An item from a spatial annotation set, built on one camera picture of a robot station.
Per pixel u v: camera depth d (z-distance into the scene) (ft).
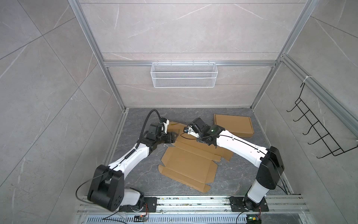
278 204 2.47
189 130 2.44
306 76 2.30
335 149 1.91
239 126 3.74
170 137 2.45
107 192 1.35
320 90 2.08
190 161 2.97
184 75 3.31
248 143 1.65
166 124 2.55
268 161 1.43
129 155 1.67
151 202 2.40
